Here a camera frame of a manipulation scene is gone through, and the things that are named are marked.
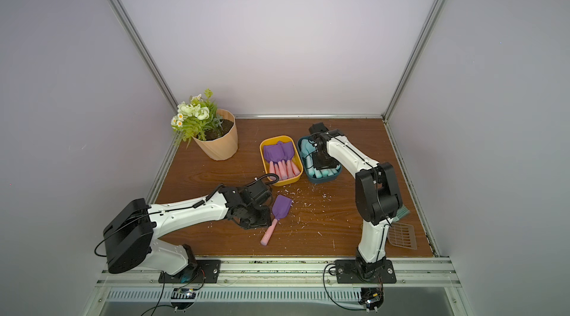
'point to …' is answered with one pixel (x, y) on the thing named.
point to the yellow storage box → (296, 159)
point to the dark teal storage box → (310, 177)
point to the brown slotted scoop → (402, 235)
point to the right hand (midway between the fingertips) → (326, 157)
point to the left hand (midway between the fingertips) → (272, 225)
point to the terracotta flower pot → (221, 143)
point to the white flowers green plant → (197, 118)
